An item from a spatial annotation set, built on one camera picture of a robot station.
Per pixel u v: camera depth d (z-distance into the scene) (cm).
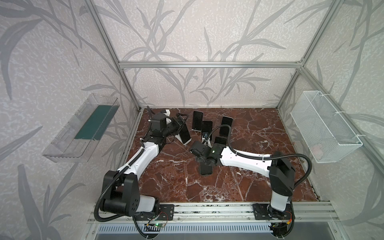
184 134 101
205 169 90
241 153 52
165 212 72
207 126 108
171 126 72
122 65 94
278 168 51
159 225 70
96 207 38
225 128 120
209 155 60
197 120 102
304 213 75
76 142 64
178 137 98
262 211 74
